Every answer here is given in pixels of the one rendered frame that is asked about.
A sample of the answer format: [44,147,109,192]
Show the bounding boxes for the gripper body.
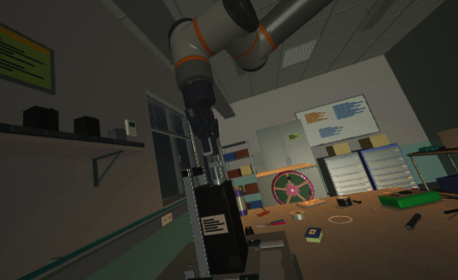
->
[181,79,219,142]

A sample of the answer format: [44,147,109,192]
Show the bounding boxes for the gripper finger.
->
[201,135,216,183]
[214,133,227,183]

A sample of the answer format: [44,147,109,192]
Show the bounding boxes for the black gyro box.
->
[194,180,250,276]

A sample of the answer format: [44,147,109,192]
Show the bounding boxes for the grey tilt table base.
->
[181,230,304,280]

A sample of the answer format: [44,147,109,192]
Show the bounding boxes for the metal shelf unit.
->
[220,140,263,211]

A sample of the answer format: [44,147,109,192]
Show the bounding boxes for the purple bottle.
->
[232,186,249,217]

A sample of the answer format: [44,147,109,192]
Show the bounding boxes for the dark window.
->
[145,90,194,208]

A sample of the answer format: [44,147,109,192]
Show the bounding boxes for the grey bench with wooden top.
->
[255,162,330,208]

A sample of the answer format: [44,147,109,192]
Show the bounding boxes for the grey cupboard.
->
[255,118,317,171]

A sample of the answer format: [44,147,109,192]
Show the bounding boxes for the white thermostat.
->
[124,118,138,138]

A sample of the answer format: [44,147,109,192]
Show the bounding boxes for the pink and green wheel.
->
[271,170,316,206]

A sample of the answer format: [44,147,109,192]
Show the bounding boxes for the red and blue screwdriver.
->
[256,219,287,229]

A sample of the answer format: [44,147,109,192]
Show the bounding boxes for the flat grey box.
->
[106,128,128,141]

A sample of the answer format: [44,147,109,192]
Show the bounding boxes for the grey flat plate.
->
[296,198,328,210]

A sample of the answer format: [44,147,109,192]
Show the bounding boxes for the small black box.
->
[73,115,101,138]

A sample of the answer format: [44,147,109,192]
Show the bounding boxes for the ceiling vent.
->
[280,37,320,70]

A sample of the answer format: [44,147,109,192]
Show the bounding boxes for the blue and green small box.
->
[305,227,324,244]

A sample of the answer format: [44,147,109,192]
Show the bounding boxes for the tan cardboard box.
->
[325,142,352,158]
[358,133,392,151]

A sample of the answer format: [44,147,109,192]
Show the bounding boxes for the white notice board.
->
[294,94,381,148]

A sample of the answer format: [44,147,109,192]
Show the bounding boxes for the white drawer cabinet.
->
[323,152,374,196]

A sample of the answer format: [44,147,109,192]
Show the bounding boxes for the large black box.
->
[22,105,60,133]

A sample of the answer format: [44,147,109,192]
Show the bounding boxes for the blue drawer cabinet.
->
[358,142,420,191]

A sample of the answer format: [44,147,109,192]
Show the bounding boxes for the green flat box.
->
[378,189,443,210]

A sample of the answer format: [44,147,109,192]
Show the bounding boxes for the black cylinder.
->
[404,213,422,231]

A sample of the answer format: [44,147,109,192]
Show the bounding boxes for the teal tool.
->
[418,143,446,153]

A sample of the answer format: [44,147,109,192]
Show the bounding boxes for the black knob on rail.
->
[180,167,205,178]

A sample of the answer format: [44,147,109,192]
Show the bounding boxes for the grey bar handle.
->
[258,239,287,250]

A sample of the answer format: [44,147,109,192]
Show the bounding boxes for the thin tan ring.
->
[327,215,354,225]

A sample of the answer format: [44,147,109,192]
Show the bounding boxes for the dark wall shelf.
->
[0,119,146,188]

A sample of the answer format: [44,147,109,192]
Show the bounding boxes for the green and yellow wall poster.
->
[0,11,56,96]

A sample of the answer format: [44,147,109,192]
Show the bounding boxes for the metal frame table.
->
[406,146,458,203]

